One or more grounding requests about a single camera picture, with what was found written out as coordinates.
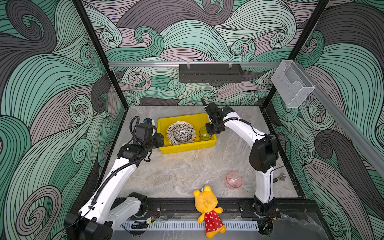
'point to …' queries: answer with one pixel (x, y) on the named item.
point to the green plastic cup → (204, 135)
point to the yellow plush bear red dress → (206, 201)
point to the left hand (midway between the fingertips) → (162, 135)
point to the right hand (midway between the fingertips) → (211, 131)
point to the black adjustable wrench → (281, 177)
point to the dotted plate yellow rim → (170, 132)
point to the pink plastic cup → (234, 180)
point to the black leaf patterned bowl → (182, 133)
